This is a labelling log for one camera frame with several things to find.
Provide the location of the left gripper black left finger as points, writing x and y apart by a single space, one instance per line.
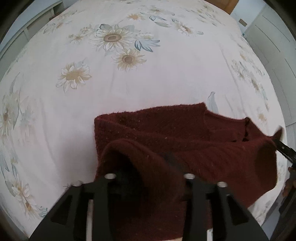
67 219

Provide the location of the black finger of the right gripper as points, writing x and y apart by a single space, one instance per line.
285 150

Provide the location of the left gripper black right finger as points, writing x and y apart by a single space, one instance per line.
230 220

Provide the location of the dark red knitted sweater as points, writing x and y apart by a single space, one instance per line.
150 150

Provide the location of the person's right hand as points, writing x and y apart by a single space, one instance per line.
290 183

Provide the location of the white panelled wardrobe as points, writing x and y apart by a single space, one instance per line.
274 44

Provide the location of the wooden headboard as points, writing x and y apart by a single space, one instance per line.
226 5

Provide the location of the floral white bed duvet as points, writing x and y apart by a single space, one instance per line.
102 57

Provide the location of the white low side cabinet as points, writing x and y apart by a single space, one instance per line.
28 23

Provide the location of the brown wall switch plate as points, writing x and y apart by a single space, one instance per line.
242 22

